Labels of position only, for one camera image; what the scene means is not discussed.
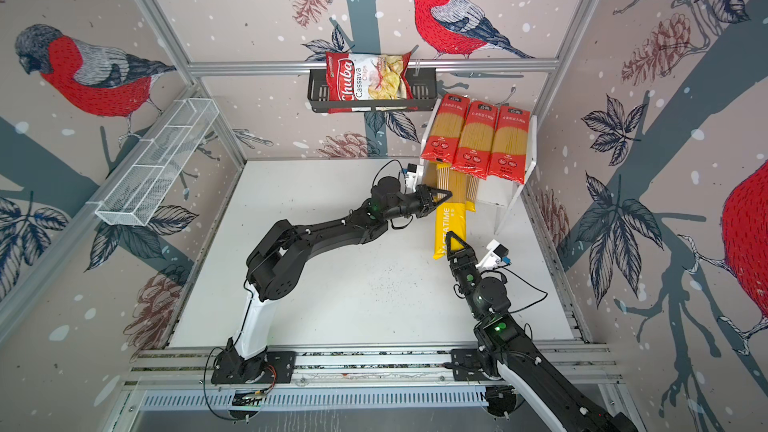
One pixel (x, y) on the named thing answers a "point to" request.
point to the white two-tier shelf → (492, 190)
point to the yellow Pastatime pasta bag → (450, 214)
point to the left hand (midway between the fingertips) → (454, 197)
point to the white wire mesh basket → (157, 161)
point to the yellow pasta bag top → (430, 173)
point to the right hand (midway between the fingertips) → (443, 243)
